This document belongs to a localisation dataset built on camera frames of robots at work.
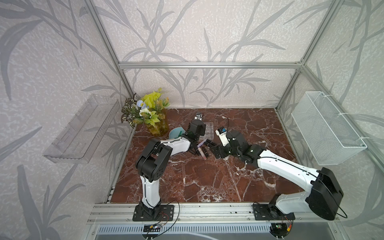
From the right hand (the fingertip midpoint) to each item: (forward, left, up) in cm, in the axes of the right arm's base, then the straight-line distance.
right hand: (216, 144), depth 82 cm
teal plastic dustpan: (+19, +26, -15) cm, 35 cm away
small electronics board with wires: (-36, +33, -16) cm, 51 cm away
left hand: (+19, +9, -4) cm, 21 cm away
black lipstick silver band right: (+10, +1, -14) cm, 18 cm away
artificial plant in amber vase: (+21, +39, +7) cm, 45 cm away
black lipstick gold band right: (+8, +4, -15) cm, 18 cm away
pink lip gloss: (+2, +8, -14) cm, 16 cm away
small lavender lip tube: (+10, +8, -15) cm, 19 cm away
